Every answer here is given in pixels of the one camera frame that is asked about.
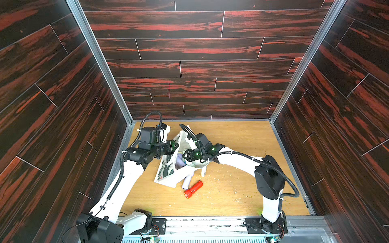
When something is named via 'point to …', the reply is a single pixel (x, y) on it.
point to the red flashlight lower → (188, 193)
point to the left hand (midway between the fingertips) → (179, 145)
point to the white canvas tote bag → (172, 168)
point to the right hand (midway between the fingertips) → (187, 153)
